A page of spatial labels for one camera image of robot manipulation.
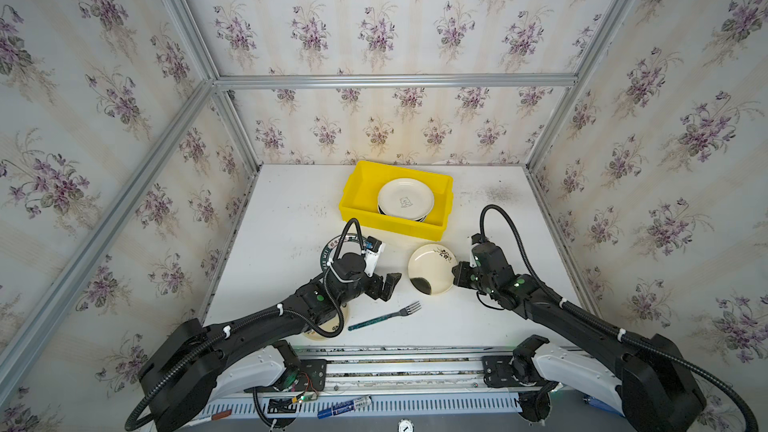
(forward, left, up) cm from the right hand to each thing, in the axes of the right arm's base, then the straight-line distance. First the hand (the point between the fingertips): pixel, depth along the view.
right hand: (449, 272), depth 84 cm
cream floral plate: (-19, +30, +16) cm, 39 cm away
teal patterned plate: (+20, +7, -1) cm, 21 cm away
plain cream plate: (+29, +10, -1) cm, 31 cm away
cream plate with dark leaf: (+2, +5, -2) cm, 6 cm away
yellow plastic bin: (+36, +27, -6) cm, 46 cm away
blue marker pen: (-31, +28, -5) cm, 42 cm away
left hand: (0, +18, +5) cm, 19 cm away
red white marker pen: (-32, +59, -6) cm, 68 cm away
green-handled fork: (-9, +13, -5) cm, 17 cm away
